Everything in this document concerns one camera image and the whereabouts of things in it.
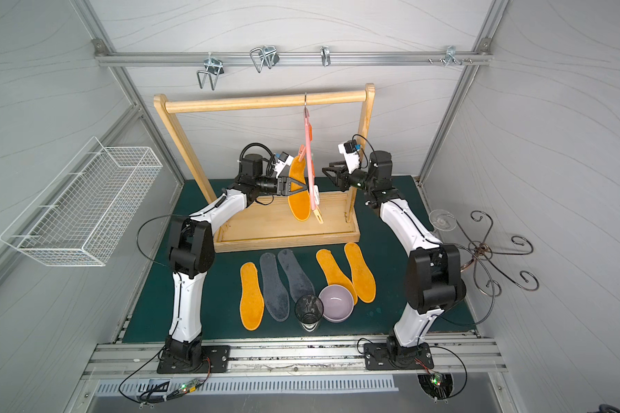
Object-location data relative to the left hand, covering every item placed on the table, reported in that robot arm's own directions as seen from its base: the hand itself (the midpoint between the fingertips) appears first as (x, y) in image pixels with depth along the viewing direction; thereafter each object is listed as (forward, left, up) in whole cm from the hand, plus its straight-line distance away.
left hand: (306, 189), depth 85 cm
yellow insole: (-19, -10, -24) cm, 32 cm away
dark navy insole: (-24, +2, -24) cm, 34 cm away
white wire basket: (-18, +60, +8) cm, 63 cm away
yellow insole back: (-32, +17, -24) cm, 43 cm away
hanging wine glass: (-19, -37, +8) cm, 42 cm away
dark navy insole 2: (-29, +9, -23) cm, 38 cm away
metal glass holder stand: (-27, -44, +7) cm, 52 cm away
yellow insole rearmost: (-3, +3, -4) cm, 5 cm away
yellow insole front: (-21, -21, -24) cm, 38 cm away
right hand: (+3, -7, +8) cm, 11 cm away
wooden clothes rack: (0, +21, -21) cm, 30 cm away
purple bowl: (-30, -11, -24) cm, 39 cm away
